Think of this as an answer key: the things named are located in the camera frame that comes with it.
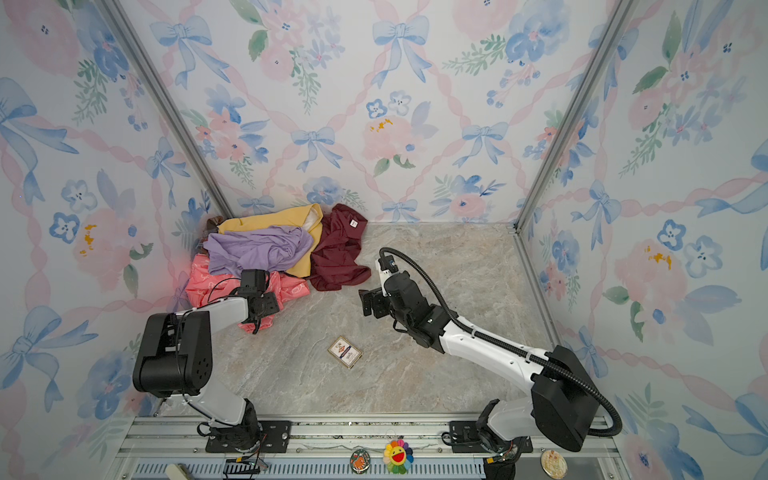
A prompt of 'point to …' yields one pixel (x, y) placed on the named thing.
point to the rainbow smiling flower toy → (398, 456)
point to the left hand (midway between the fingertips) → (262, 303)
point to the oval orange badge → (360, 461)
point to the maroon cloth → (333, 260)
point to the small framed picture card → (345, 352)
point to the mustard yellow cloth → (308, 217)
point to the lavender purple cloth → (266, 248)
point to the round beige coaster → (553, 464)
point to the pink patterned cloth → (205, 287)
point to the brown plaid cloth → (210, 228)
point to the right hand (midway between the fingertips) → (373, 285)
